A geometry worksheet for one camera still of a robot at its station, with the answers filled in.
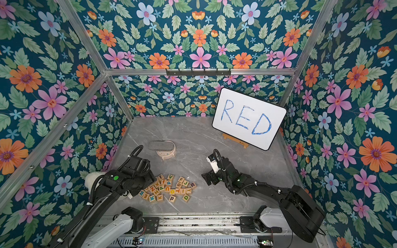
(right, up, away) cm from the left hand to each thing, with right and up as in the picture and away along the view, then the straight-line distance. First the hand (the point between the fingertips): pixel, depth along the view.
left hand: (154, 181), depth 76 cm
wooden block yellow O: (+7, -7, +6) cm, 12 cm away
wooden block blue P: (+5, -4, +9) cm, 11 cm away
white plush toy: (-26, +4, -8) cm, 28 cm away
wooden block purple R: (+19, -5, +8) cm, 21 cm away
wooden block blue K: (-3, -10, +4) cm, 11 cm away
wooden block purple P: (+8, -11, +4) cm, 14 cm away
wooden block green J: (+14, -4, +9) cm, 17 cm away
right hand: (+29, +5, +8) cm, 30 cm away
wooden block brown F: (+11, -2, +10) cm, 15 cm away
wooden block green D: (+15, -10, +4) cm, 19 cm away
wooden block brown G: (+10, -5, +8) cm, 14 cm away
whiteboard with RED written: (+55, +31, +16) cm, 65 cm away
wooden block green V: (+5, -1, +12) cm, 13 cm away
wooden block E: (-6, -9, +5) cm, 12 cm away
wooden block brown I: (+13, -7, +6) cm, 16 cm away
